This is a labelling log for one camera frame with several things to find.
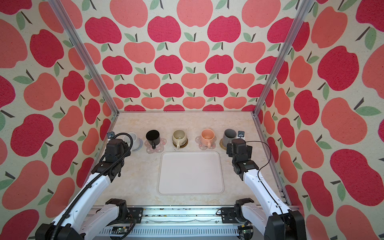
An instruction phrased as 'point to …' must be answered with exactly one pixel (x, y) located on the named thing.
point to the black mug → (153, 137)
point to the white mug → (136, 142)
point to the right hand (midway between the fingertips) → (243, 145)
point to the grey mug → (229, 134)
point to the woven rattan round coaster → (221, 144)
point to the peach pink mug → (207, 136)
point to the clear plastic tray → (187, 173)
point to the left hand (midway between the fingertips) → (122, 146)
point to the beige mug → (179, 137)
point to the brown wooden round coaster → (182, 146)
